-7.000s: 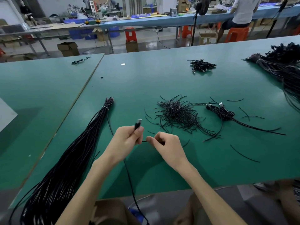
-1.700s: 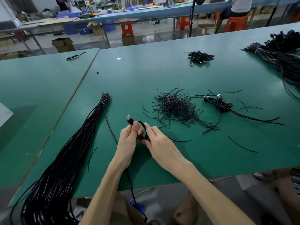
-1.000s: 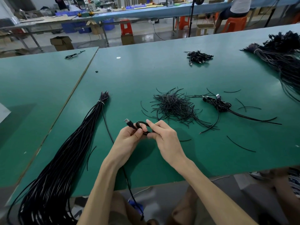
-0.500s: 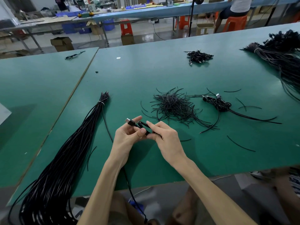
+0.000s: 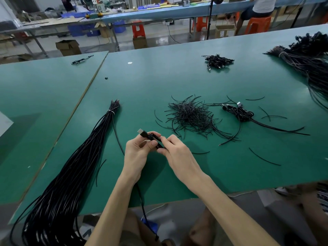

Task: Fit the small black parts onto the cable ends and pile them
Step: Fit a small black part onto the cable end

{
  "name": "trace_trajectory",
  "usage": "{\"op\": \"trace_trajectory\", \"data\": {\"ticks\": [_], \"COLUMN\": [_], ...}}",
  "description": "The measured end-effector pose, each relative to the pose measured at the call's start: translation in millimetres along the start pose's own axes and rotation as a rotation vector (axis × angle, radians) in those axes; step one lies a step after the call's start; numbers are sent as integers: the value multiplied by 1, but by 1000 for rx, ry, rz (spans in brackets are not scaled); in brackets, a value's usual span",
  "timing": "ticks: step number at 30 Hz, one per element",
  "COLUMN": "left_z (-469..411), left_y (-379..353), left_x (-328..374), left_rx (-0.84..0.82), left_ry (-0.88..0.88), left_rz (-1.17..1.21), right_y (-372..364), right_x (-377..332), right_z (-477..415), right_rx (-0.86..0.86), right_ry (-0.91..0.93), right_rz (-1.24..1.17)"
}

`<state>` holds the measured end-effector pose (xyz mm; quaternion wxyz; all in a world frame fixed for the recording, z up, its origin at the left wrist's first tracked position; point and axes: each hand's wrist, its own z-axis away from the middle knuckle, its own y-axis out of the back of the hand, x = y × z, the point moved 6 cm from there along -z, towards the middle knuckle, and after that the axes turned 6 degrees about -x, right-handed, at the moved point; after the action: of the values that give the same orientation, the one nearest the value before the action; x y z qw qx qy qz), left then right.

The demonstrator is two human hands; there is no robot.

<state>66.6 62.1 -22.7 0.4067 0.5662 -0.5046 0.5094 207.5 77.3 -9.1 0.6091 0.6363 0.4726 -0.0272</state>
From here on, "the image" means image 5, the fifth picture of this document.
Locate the open cardboard box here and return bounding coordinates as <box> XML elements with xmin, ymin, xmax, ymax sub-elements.
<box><xmin>55</xmin><ymin>39</ymin><xmax>82</xmax><ymax>56</ymax></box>

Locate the small cable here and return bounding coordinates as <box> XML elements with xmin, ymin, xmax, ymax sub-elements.
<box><xmin>71</xmin><ymin>55</ymin><xmax>94</xmax><ymax>66</ymax></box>

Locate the long black cable bundle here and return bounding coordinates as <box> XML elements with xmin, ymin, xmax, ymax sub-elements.
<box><xmin>10</xmin><ymin>100</ymin><xmax>121</xmax><ymax>246</ymax></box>

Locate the orange plastic stool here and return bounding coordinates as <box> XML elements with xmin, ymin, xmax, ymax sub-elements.
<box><xmin>195</xmin><ymin>17</ymin><xmax>208</xmax><ymax>33</ymax></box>
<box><xmin>245</xmin><ymin>17</ymin><xmax>272</xmax><ymax>35</ymax></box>

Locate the small cardboard box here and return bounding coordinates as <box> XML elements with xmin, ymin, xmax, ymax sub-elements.
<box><xmin>133</xmin><ymin>37</ymin><xmax>148</xmax><ymax>50</ymax></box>

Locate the long blue workbench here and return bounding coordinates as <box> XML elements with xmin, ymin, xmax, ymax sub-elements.
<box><xmin>82</xmin><ymin>0</ymin><xmax>328</xmax><ymax>21</ymax></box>

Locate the pile of black wire ties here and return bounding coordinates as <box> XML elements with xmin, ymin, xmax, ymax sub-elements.
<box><xmin>154</xmin><ymin>95</ymin><xmax>238</xmax><ymax>142</ymax></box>

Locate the person's left forearm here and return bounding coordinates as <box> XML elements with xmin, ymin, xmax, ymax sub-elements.
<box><xmin>84</xmin><ymin>172</ymin><xmax>139</xmax><ymax>246</ymax></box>

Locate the large white box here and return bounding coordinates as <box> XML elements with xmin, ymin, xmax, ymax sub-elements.
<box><xmin>0</xmin><ymin>111</ymin><xmax>14</xmax><ymax>138</ymax></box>

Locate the large heap of black cables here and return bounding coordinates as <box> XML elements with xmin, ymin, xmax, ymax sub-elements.
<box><xmin>265</xmin><ymin>31</ymin><xmax>328</xmax><ymax>112</ymax></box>

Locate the black fan on stand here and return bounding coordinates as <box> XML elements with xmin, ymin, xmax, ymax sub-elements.
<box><xmin>206</xmin><ymin>0</ymin><xmax>224</xmax><ymax>40</ymax></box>

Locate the black tripod stand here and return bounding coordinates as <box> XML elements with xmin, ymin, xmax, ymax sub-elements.
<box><xmin>291</xmin><ymin>0</ymin><xmax>309</xmax><ymax>29</ymax></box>

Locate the person's right forearm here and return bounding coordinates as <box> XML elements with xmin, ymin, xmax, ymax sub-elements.
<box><xmin>191</xmin><ymin>177</ymin><xmax>280</xmax><ymax>246</ymax></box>

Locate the red plastic stool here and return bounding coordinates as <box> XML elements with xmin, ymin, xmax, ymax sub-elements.
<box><xmin>132</xmin><ymin>21</ymin><xmax>146</xmax><ymax>39</ymax></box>

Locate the small pile of knotted cables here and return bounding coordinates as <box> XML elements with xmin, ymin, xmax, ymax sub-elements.
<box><xmin>202</xmin><ymin>54</ymin><xmax>235</xmax><ymax>71</ymax></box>

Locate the blue plastic item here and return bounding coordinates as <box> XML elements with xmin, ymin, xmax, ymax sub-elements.
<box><xmin>141</xmin><ymin>217</ymin><xmax>159</xmax><ymax>234</ymax></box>

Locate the person's right leg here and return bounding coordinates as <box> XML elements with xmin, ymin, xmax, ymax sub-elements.
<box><xmin>292</xmin><ymin>183</ymin><xmax>328</xmax><ymax>246</ymax></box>

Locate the person's right hand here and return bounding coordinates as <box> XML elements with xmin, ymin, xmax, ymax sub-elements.
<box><xmin>156</xmin><ymin>134</ymin><xmax>207</xmax><ymax>193</ymax></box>

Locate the person's left hand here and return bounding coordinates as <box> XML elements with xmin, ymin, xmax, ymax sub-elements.
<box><xmin>122</xmin><ymin>132</ymin><xmax>163</xmax><ymax>185</ymax></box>

